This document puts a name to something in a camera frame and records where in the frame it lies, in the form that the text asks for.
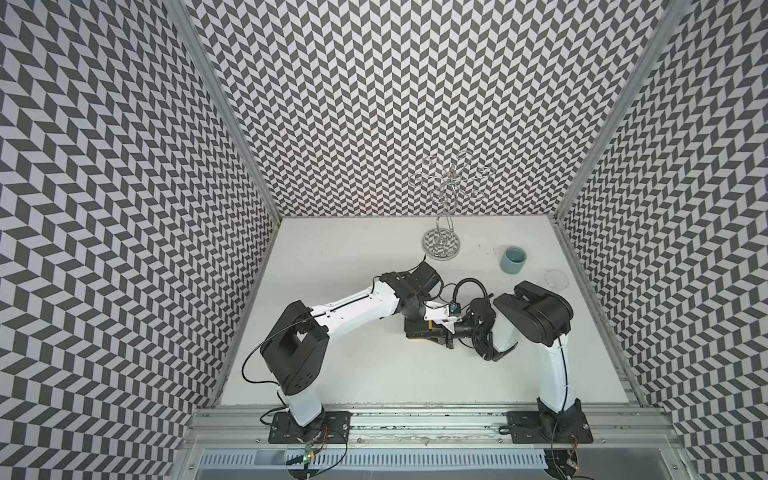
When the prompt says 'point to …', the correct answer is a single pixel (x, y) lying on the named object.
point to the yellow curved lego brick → (421, 339)
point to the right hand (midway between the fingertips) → (419, 330)
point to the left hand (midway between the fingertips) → (422, 321)
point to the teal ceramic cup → (513, 260)
